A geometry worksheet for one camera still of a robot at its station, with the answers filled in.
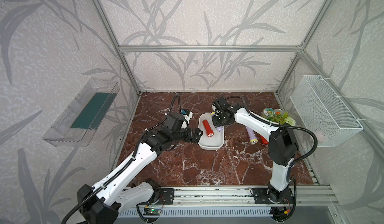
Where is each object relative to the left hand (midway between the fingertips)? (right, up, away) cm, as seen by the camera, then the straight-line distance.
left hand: (196, 132), depth 73 cm
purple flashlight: (+14, 0, +13) cm, 19 cm away
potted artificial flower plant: (+51, +6, +16) cm, 54 cm away
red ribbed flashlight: (+8, -4, +21) cm, 22 cm away
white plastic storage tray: (+9, -8, +21) cm, 24 cm away
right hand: (+11, +3, +18) cm, 21 cm away
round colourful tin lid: (+47, +9, +26) cm, 54 cm away
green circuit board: (-20, -37, -2) cm, 43 cm away
